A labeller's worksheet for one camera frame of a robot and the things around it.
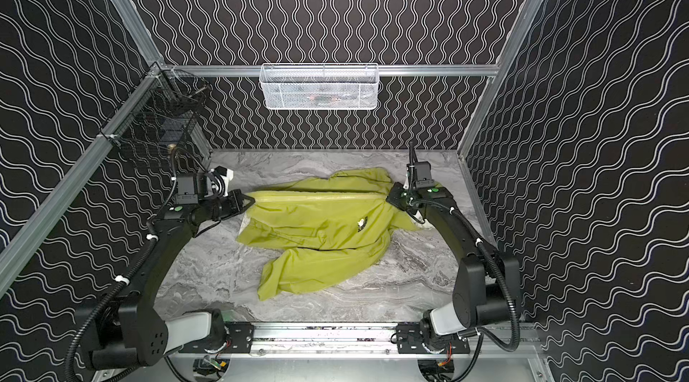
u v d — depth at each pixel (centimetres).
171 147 82
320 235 90
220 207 70
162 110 97
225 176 75
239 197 73
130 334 40
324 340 75
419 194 63
